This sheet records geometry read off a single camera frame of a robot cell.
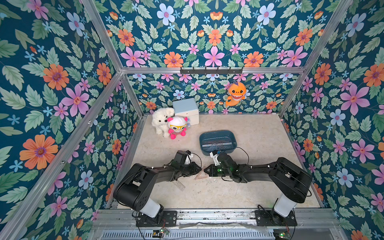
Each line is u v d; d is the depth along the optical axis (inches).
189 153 34.6
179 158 29.0
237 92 37.9
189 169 31.8
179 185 33.4
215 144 39.9
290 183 18.1
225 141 40.9
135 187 17.7
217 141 40.8
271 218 25.6
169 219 28.9
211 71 36.7
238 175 26.0
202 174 34.8
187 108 40.1
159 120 36.8
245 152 38.8
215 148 38.9
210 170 30.5
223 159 27.7
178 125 37.4
